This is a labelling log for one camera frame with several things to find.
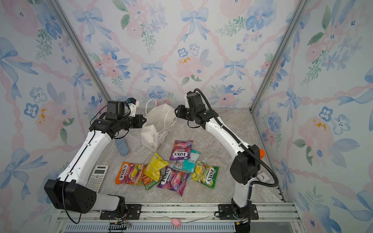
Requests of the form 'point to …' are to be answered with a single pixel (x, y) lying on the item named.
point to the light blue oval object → (122, 146)
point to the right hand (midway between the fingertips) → (176, 110)
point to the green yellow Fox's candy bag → (205, 174)
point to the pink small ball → (176, 222)
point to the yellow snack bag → (154, 167)
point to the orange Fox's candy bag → (130, 173)
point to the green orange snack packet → (148, 182)
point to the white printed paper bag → (160, 121)
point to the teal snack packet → (189, 164)
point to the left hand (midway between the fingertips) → (146, 118)
